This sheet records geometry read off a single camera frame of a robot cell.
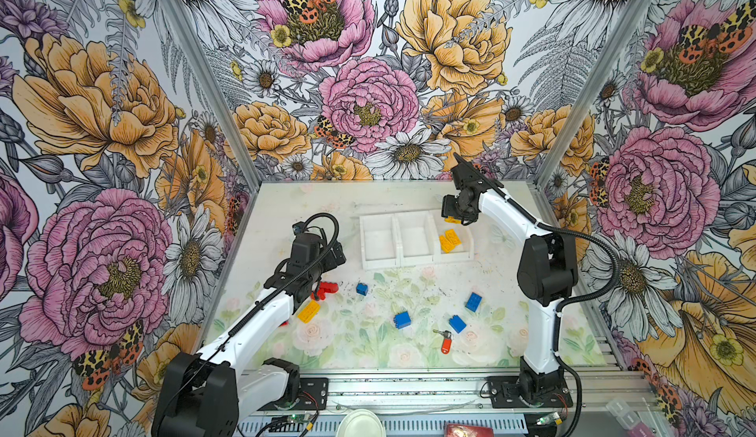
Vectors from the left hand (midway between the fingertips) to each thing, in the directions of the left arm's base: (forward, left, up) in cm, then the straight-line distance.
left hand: (327, 258), depth 87 cm
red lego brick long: (-4, +1, -10) cm, 11 cm away
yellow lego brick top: (+10, -38, -10) cm, 40 cm away
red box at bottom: (-40, -35, -7) cm, 54 cm away
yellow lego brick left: (-12, +6, -10) cm, 17 cm away
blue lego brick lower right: (-16, -37, -11) cm, 42 cm away
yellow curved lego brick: (+12, -38, +2) cm, 40 cm away
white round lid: (-38, -10, -14) cm, 42 cm away
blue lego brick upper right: (-10, -43, -9) cm, 45 cm away
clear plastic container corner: (-38, -72, -9) cm, 82 cm away
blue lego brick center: (-15, -21, -10) cm, 28 cm away
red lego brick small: (-7, +2, -9) cm, 11 cm away
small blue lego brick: (-5, -10, -9) cm, 15 cm away
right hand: (+15, -39, 0) cm, 41 cm away
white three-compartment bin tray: (+12, -19, -8) cm, 24 cm away
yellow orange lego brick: (+13, -40, -9) cm, 43 cm away
